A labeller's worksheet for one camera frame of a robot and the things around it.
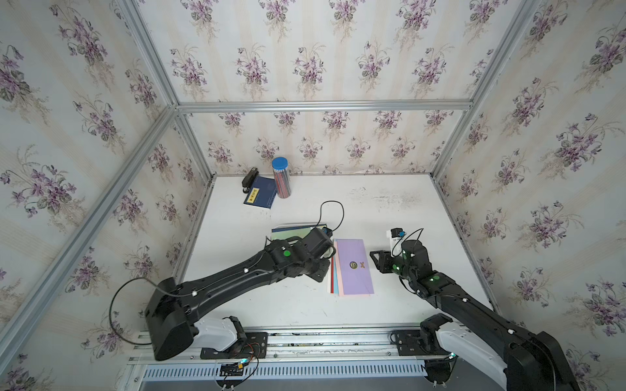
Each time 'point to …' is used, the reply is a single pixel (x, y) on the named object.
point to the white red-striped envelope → (331, 276)
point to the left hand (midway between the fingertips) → (325, 269)
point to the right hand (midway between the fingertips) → (377, 252)
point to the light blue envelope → (336, 283)
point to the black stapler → (249, 179)
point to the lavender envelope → (355, 273)
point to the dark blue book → (262, 192)
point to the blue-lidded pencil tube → (280, 167)
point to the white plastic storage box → (284, 226)
